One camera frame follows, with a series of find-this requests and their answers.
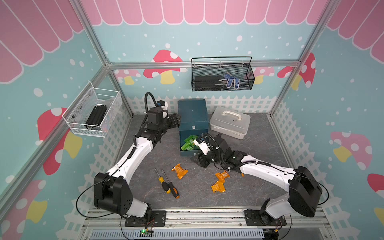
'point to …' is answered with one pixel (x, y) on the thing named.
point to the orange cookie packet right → (242, 174)
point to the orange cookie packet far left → (180, 172)
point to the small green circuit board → (146, 233)
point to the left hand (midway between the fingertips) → (177, 118)
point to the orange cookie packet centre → (222, 175)
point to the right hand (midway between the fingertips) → (193, 156)
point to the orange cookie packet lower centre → (219, 186)
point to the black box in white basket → (96, 115)
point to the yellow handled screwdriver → (164, 186)
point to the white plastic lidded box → (234, 123)
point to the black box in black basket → (207, 83)
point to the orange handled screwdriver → (173, 190)
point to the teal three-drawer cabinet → (193, 119)
